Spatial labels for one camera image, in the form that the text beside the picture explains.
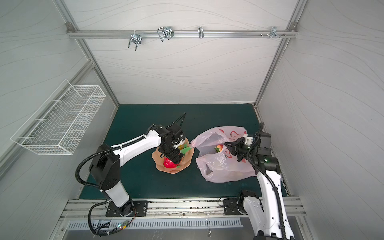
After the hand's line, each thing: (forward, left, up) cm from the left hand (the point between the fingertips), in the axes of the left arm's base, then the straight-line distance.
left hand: (171, 157), depth 83 cm
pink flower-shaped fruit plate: (0, -8, -6) cm, 10 cm away
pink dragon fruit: (-4, +1, 0) cm, 4 cm away
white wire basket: (+4, +50, +23) cm, 55 cm away
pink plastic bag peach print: (-7, -24, +11) cm, 28 cm away
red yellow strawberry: (+8, -28, -4) cm, 29 cm away
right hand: (+1, -28, +15) cm, 32 cm away
